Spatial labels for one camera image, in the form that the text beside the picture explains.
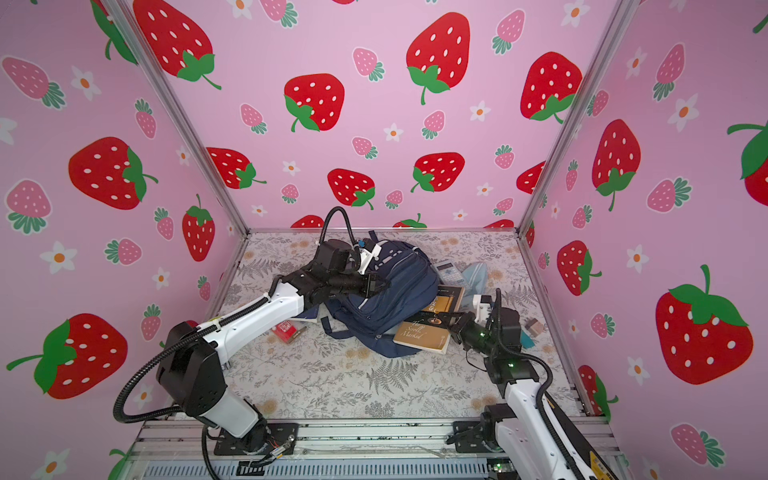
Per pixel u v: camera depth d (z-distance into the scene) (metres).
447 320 0.76
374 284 0.71
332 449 0.73
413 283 0.78
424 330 0.76
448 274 1.04
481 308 0.74
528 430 0.49
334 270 0.65
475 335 0.69
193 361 0.45
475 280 1.01
